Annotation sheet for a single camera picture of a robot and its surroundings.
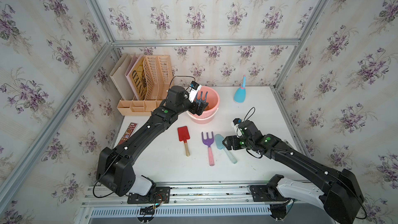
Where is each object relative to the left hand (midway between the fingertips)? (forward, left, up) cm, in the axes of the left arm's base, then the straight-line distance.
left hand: (202, 99), depth 78 cm
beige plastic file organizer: (+41, +32, -15) cm, 54 cm away
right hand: (-15, -15, -16) cm, 27 cm away
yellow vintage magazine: (+22, +40, -6) cm, 46 cm away
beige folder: (+17, +48, 0) cm, 51 cm away
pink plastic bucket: (0, -5, -12) cm, 13 cm away
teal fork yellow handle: (+15, 0, -16) cm, 22 cm away
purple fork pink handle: (-12, -4, -26) cm, 29 cm away
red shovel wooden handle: (-6, +11, -27) cm, 30 cm away
